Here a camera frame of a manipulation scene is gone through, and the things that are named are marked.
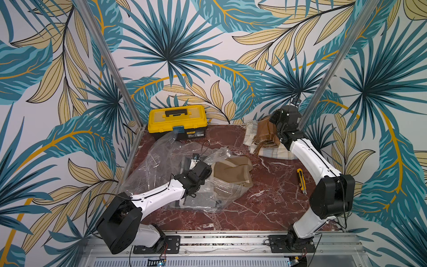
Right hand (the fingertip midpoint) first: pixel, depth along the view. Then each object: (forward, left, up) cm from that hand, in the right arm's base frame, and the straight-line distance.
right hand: (280, 110), depth 84 cm
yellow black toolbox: (+10, +49, -15) cm, 52 cm away
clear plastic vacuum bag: (-5, +59, -31) cm, 67 cm away
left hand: (-22, +44, -23) cm, 54 cm away
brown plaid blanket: (-4, +4, -15) cm, 16 cm away
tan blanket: (-20, +24, -28) cm, 42 cm away
